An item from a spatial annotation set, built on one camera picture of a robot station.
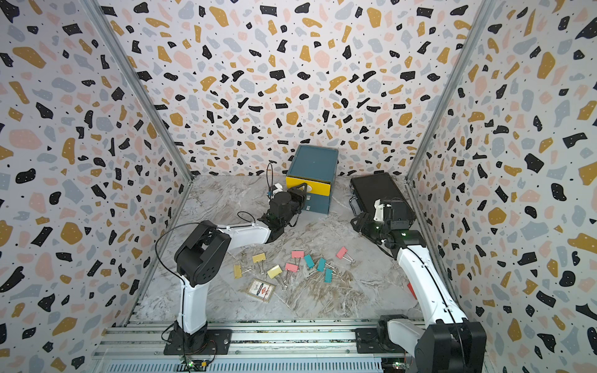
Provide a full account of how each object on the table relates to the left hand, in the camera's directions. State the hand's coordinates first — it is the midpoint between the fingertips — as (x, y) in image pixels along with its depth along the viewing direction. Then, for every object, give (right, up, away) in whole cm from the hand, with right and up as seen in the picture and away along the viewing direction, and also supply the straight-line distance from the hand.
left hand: (311, 183), depth 89 cm
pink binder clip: (+12, -28, +5) cm, 31 cm away
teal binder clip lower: (+6, -35, -1) cm, 36 cm away
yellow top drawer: (0, -1, +2) cm, 2 cm away
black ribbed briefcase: (+26, -1, +20) cm, 33 cm away
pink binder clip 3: (-8, -32, +1) cm, 33 cm away
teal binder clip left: (-1, -31, +3) cm, 31 cm away
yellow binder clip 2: (-14, -34, -1) cm, 37 cm away
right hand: (+16, -14, -8) cm, 23 cm away
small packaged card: (-18, -38, -6) cm, 43 cm away
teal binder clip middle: (+4, -32, +2) cm, 32 cm away
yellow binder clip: (-21, -30, +3) cm, 37 cm away
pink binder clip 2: (-6, -28, +5) cm, 29 cm away
